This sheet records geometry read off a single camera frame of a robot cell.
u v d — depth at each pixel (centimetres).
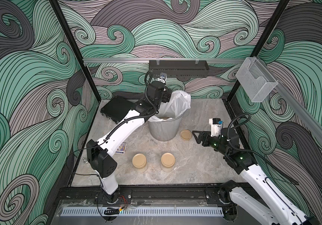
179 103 88
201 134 64
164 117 73
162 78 61
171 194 75
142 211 70
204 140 64
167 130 84
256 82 74
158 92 54
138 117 49
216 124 64
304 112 60
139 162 75
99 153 42
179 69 95
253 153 94
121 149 90
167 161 76
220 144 58
